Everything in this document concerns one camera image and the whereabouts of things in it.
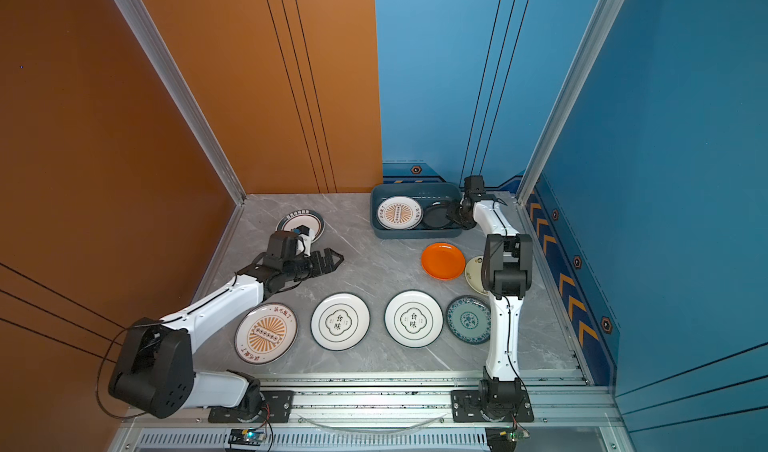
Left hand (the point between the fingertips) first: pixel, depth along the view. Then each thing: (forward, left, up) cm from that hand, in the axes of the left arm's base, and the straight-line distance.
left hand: (334, 258), depth 87 cm
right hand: (+23, -37, -6) cm, 45 cm away
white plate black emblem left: (-14, -2, -12) cm, 19 cm away
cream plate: (+2, -44, -11) cm, 45 cm away
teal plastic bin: (+38, -31, -10) cm, 50 cm away
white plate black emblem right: (-13, -24, -11) cm, 30 cm away
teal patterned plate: (-13, -40, -12) cm, 43 cm away
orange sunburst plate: (+28, -19, -10) cm, 35 cm away
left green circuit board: (-42, +17, -14) cm, 47 cm away
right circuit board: (-42, -44, -13) cm, 62 cm away
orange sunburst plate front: (-18, +19, -12) cm, 29 cm away
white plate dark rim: (+26, +16, -11) cm, 32 cm away
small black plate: (+26, -33, -10) cm, 44 cm away
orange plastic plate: (+7, -34, -11) cm, 36 cm away
